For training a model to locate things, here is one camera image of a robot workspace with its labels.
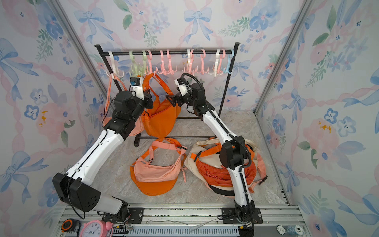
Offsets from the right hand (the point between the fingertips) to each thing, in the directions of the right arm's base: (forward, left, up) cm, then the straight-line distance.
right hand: (173, 91), depth 83 cm
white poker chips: (-61, -57, -29) cm, 89 cm away
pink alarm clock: (-62, +34, -31) cm, 77 cm away
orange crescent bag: (-44, +10, -32) cm, 55 cm away
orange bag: (-3, +9, -19) cm, 21 cm away
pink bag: (-34, +16, -31) cm, 49 cm away
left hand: (-9, +9, +8) cm, 16 cm away
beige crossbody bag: (-30, -23, -24) cm, 45 cm away
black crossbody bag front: (-47, -25, -24) cm, 58 cm away
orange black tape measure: (-61, +46, -30) cm, 82 cm away
